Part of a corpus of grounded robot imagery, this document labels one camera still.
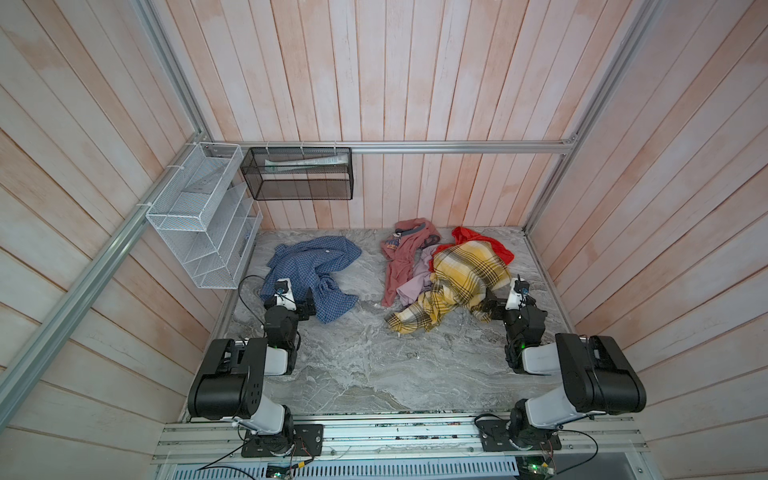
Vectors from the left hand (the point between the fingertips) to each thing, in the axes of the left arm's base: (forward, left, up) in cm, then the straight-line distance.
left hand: (297, 293), depth 91 cm
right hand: (+1, -65, +1) cm, 65 cm away
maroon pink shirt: (+20, -33, -2) cm, 38 cm away
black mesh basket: (+40, +3, +16) cm, 43 cm away
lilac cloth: (+8, -40, -3) cm, 41 cm away
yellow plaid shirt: (+3, -51, +3) cm, 51 cm away
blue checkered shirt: (+10, -2, +3) cm, 10 cm away
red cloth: (+27, -57, -3) cm, 64 cm away
